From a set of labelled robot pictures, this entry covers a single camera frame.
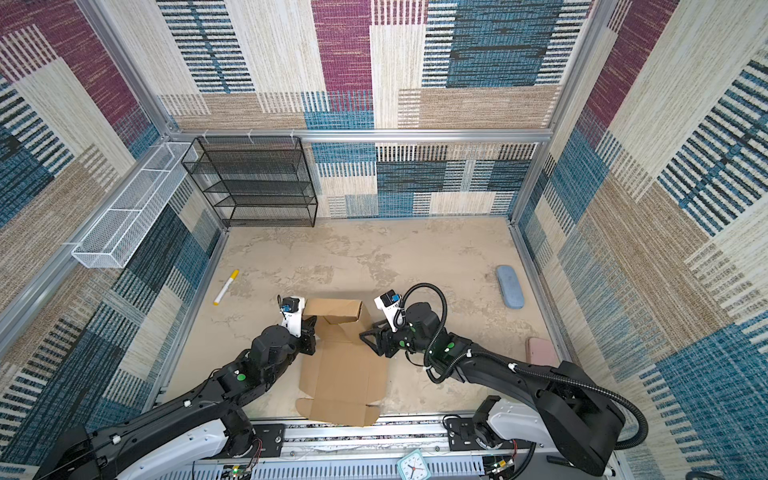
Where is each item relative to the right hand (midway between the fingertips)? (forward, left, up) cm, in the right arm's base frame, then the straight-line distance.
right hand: (369, 335), depth 79 cm
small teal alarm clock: (-27, -10, -9) cm, 30 cm away
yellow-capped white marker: (+28, +48, -11) cm, 57 cm away
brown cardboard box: (-9, +7, -10) cm, 15 cm away
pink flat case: (-1, -50, -14) cm, 52 cm away
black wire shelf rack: (+58, +42, +6) cm, 71 cm away
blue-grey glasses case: (+19, -45, -10) cm, 50 cm away
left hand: (+5, +14, +3) cm, 15 cm away
